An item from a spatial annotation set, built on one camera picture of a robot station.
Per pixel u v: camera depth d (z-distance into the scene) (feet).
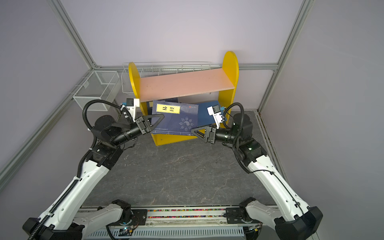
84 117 1.39
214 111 1.81
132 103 1.78
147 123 1.80
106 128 1.47
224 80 2.74
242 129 1.52
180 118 1.96
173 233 5.15
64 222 1.28
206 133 1.76
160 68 3.05
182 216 2.47
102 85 3.31
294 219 1.22
